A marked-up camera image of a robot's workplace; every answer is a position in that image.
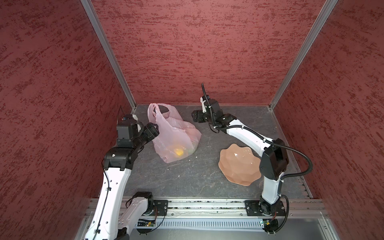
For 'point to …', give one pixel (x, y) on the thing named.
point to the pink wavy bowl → (240, 165)
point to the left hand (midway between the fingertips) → (153, 132)
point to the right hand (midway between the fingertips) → (196, 115)
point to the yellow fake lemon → (179, 152)
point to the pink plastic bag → (177, 138)
